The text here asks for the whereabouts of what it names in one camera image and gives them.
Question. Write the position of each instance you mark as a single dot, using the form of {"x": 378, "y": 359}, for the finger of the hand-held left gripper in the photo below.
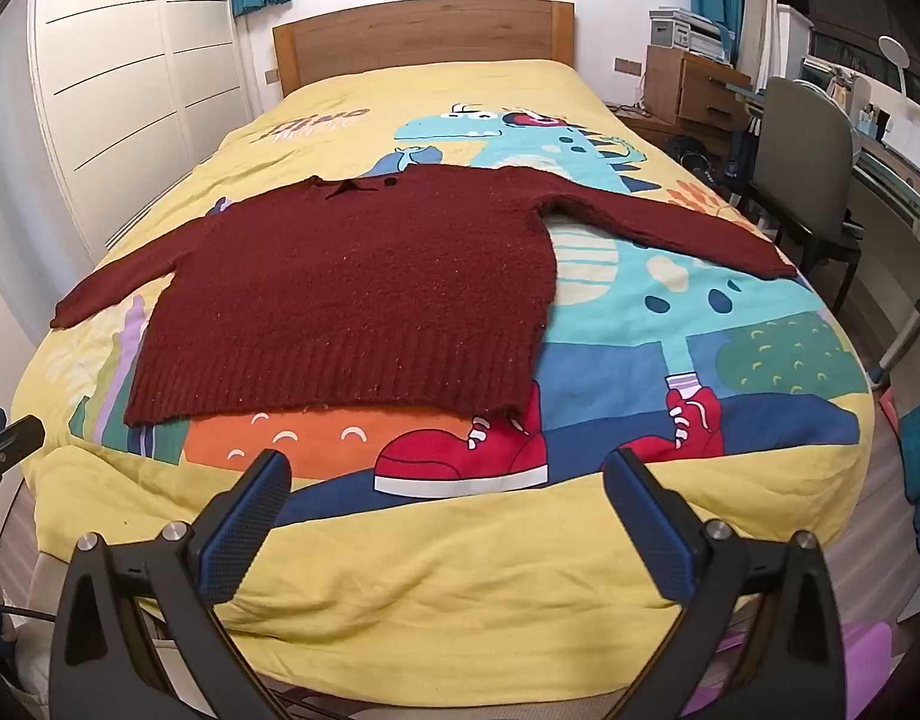
{"x": 17, "y": 439}

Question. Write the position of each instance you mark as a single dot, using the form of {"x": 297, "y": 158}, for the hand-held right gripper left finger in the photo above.
{"x": 246, "y": 529}

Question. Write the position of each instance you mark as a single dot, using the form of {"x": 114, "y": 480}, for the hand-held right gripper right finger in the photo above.
{"x": 655, "y": 532}

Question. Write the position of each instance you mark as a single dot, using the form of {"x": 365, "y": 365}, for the dark red knit sweater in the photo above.
{"x": 340, "y": 292}

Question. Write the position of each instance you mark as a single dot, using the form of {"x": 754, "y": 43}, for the yellow dinosaur printed blanket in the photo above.
{"x": 430, "y": 577}

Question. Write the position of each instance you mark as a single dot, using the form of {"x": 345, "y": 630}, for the pink purple object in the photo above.
{"x": 865, "y": 660}

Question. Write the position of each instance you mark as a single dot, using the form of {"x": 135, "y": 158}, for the black backpack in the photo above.
{"x": 696, "y": 157}

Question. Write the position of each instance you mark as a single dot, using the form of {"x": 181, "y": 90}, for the white wardrobe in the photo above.
{"x": 114, "y": 52}

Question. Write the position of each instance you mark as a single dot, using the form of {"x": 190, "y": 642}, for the grey-green office chair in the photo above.
{"x": 801, "y": 157}

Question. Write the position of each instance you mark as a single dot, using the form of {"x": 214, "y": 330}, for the white desk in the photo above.
{"x": 898, "y": 165}

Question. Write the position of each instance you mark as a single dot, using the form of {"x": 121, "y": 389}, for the wooden nightstand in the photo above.
{"x": 700, "y": 94}

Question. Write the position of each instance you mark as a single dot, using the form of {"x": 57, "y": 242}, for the white printer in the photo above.
{"x": 709, "y": 36}

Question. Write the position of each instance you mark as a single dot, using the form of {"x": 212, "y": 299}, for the white cabinet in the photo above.
{"x": 793, "y": 37}

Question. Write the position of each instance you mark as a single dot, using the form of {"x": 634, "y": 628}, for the wooden bed headboard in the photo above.
{"x": 430, "y": 37}

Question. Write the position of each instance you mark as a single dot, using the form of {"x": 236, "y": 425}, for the white desk lamp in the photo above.
{"x": 893, "y": 52}

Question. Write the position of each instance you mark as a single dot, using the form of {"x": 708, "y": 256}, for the wall outlet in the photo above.
{"x": 626, "y": 66}

